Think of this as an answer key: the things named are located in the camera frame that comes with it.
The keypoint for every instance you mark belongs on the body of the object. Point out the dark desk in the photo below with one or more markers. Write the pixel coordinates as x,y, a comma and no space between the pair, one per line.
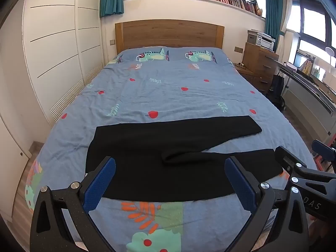
307,80

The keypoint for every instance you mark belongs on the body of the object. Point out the black bag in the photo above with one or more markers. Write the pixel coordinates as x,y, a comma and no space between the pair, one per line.
277,89

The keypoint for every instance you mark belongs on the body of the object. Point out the dinosaur print pillow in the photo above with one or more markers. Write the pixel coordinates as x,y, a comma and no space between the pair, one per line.
199,55
147,55

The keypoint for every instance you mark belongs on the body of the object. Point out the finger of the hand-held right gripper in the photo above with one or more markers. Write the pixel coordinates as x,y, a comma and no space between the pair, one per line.
324,151
284,157

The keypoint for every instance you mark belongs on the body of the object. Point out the white wardrobe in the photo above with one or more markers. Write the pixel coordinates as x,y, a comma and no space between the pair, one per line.
57,44

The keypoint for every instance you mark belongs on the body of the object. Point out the wooden headboard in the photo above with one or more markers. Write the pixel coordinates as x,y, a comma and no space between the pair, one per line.
170,34

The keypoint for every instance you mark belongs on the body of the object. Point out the white printer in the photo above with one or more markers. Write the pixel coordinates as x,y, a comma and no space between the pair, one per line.
261,40

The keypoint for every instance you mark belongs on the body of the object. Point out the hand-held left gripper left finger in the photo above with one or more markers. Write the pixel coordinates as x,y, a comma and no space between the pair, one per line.
101,183

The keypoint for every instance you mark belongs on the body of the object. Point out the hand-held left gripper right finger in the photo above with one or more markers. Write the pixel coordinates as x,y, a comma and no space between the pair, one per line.
240,183

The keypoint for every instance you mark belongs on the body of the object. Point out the wooden dresser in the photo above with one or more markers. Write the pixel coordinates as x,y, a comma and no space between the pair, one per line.
258,63

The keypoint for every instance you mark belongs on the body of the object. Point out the black pants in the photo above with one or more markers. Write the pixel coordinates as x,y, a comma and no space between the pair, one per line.
157,141

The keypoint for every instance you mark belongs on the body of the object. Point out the blue printed bed sheet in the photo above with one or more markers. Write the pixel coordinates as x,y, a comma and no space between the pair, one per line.
170,97

